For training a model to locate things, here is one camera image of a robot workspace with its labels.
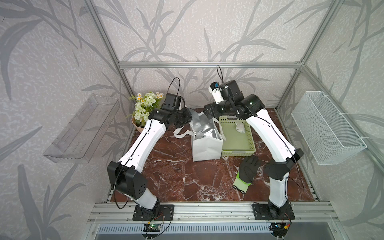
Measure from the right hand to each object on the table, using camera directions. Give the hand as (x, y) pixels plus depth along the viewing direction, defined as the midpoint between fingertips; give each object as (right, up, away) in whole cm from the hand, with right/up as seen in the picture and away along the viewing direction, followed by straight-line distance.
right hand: (211, 106), depth 74 cm
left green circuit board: (-29, -58, -3) cm, 65 cm away
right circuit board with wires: (+34, -61, +1) cm, 70 cm away
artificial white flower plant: (-36, +2, +7) cm, 37 cm away
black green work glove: (+21, -38, +13) cm, 45 cm away
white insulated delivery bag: (-1, -18, +31) cm, 36 cm away
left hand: (-9, -5, +4) cm, 11 cm away
